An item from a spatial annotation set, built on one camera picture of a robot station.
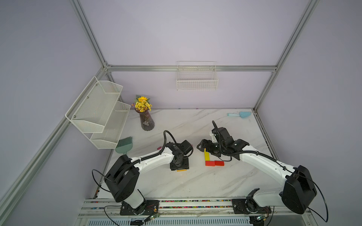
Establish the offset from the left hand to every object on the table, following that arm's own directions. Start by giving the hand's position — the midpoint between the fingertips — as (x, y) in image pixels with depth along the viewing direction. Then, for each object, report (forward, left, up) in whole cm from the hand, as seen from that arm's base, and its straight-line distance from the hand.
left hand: (182, 168), depth 83 cm
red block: (+5, -18, -5) cm, 19 cm away
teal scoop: (+49, -51, -5) cm, 71 cm away
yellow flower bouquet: (+34, +26, +21) cm, 48 cm away
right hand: (+8, -13, +8) cm, 17 cm away
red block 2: (+5, -25, -5) cm, 26 cm away
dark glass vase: (+33, +26, +4) cm, 42 cm away
